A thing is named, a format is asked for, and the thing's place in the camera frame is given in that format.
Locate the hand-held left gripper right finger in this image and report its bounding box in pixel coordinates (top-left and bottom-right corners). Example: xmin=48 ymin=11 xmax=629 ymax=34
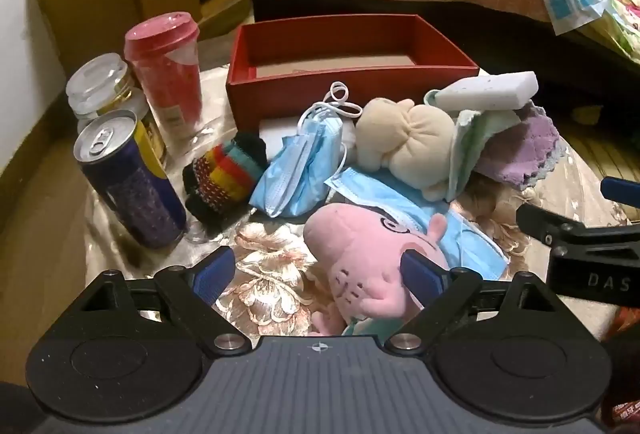
xmin=382 ymin=250 xmax=563 ymax=355

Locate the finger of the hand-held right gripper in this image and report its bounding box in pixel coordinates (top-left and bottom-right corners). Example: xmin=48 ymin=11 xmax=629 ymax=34
xmin=516 ymin=203 xmax=640 ymax=256
xmin=600 ymin=176 xmax=640 ymax=208

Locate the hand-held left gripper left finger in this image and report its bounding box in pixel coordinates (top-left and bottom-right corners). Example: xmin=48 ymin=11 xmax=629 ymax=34
xmin=75 ymin=245 xmax=251 ymax=356

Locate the pink pig plush toy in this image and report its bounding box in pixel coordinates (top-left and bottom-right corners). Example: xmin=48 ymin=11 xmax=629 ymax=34
xmin=302 ymin=203 xmax=451 ymax=337

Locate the pale green towel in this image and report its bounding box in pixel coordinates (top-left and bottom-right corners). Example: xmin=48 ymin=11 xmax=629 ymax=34
xmin=424 ymin=89 xmax=522 ymax=201

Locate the red cardboard box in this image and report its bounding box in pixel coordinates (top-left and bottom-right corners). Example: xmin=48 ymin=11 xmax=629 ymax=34
xmin=226 ymin=13 xmax=482 ymax=131

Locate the floral tablecloth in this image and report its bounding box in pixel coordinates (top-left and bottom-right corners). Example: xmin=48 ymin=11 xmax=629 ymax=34
xmin=82 ymin=64 xmax=640 ymax=340

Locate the flat blue face mask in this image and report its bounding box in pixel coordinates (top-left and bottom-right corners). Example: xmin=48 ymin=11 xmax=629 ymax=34
xmin=324 ymin=167 xmax=512 ymax=285

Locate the purple cloth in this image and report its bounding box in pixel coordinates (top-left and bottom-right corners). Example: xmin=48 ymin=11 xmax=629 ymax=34
xmin=472 ymin=100 xmax=565 ymax=191

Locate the striped black knitted glove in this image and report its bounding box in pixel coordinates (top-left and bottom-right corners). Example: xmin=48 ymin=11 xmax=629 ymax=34
xmin=182 ymin=131 xmax=269 ymax=235

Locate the blue drink can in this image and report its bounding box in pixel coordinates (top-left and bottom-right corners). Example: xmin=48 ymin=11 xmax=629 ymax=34
xmin=73 ymin=109 xmax=188 ymax=250

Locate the crumpled blue face mask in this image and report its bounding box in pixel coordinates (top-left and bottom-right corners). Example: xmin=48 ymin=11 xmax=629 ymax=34
xmin=248 ymin=107 xmax=362 ymax=219

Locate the beige plush toy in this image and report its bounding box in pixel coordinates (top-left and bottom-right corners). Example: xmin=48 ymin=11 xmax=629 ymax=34
xmin=354 ymin=97 xmax=460 ymax=202

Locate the white sponge block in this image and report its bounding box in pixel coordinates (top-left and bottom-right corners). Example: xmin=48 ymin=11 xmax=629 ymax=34
xmin=434 ymin=71 xmax=540 ymax=111

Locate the red plastic tumbler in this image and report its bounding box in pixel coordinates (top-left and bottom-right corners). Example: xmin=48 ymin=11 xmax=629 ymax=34
xmin=123 ymin=12 xmax=205 ymax=150

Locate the glass jar with clear lid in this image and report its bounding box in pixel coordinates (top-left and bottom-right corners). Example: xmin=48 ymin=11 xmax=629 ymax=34
xmin=65 ymin=53 xmax=168 ymax=170

